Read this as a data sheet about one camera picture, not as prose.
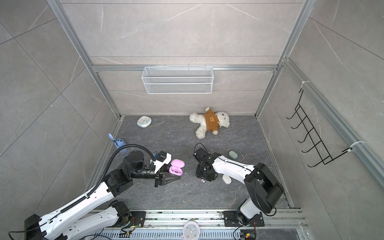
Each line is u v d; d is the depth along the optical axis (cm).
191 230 69
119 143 93
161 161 55
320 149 65
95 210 48
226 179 86
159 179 56
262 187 44
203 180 85
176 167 62
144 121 114
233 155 96
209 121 107
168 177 57
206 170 62
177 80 101
